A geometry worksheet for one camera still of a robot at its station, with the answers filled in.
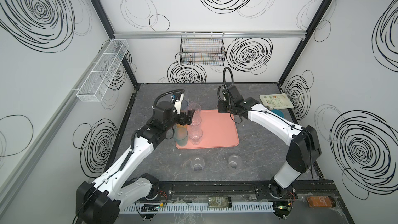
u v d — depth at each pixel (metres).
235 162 0.82
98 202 0.37
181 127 0.85
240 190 0.75
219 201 0.68
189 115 0.68
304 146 0.43
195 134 0.90
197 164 0.82
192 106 1.05
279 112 1.02
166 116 0.55
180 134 0.89
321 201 0.68
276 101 1.08
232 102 0.64
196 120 0.96
